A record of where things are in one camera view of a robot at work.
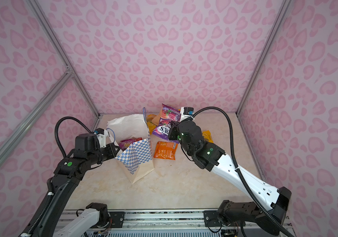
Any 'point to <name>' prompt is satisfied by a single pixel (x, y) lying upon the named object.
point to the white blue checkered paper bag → (136, 159)
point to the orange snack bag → (165, 150)
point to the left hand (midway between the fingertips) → (119, 145)
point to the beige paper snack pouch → (155, 120)
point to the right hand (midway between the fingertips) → (170, 122)
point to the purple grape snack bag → (124, 143)
